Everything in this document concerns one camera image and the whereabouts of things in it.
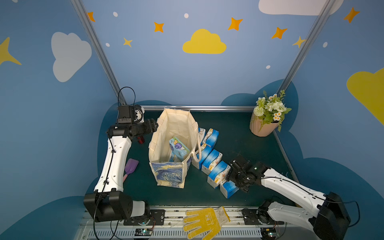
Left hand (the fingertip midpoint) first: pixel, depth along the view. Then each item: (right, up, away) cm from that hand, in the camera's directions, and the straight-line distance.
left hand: (155, 124), depth 77 cm
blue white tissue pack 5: (+31, -20, +9) cm, 39 cm away
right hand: (+41, -31, +4) cm, 52 cm away
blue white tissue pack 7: (+38, -33, -2) cm, 50 cm away
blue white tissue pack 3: (+32, -9, +20) cm, 39 cm away
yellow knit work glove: (+28, -48, -3) cm, 56 cm away
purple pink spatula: (-19, -27, +14) cm, 36 cm away
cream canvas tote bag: (+11, 0, +16) cm, 19 cm away
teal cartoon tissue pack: (+12, -15, +5) cm, 20 cm away
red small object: (-16, -10, +24) cm, 30 cm away
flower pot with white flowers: (+65, +6, +11) cm, 66 cm away
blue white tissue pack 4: (+28, -16, +14) cm, 35 cm away
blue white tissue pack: (+8, -20, +11) cm, 25 cm away
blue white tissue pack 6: (+34, -28, +4) cm, 44 cm away
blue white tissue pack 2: (+26, -5, +22) cm, 34 cm away
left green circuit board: (-4, -52, -7) cm, 53 cm away
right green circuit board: (+57, -53, -6) cm, 78 cm away
